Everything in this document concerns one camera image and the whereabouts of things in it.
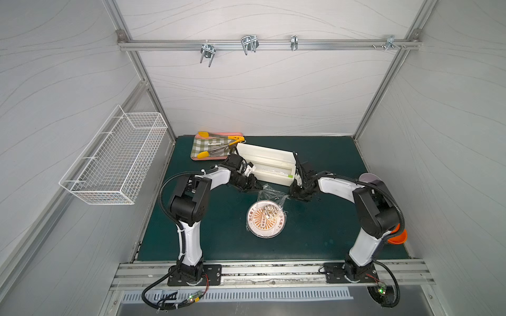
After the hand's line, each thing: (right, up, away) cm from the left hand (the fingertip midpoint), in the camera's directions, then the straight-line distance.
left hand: (262, 189), depth 92 cm
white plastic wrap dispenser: (+6, +11, +13) cm, 18 cm away
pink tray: (-14, +29, +30) cm, 45 cm away
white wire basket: (-53, +12, -25) cm, 60 cm away
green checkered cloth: (-27, +21, +21) cm, 40 cm away
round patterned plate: (+2, -12, -6) cm, 14 cm away
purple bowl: (+54, +5, +5) cm, 54 cm away
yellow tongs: (-18, +25, +25) cm, 40 cm away
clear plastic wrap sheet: (+3, -3, +4) cm, 6 cm away
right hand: (+14, -3, +3) cm, 15 cm away
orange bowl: (+56, -18, -14) cm, 60 cm away
